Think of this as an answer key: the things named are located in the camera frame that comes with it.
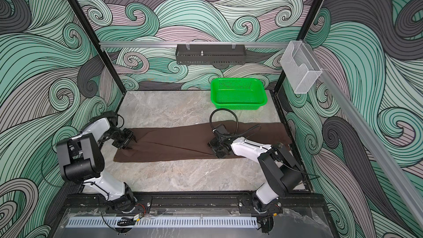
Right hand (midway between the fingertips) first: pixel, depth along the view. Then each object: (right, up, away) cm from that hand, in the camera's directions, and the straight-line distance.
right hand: (207, 147), depth 89 cm
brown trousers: (-5, +2, +7) cm, 9 cm away
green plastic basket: (+21, +32, +30) cm, 48 cm away
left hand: (-40, +4, 0) cm, 41 cm away
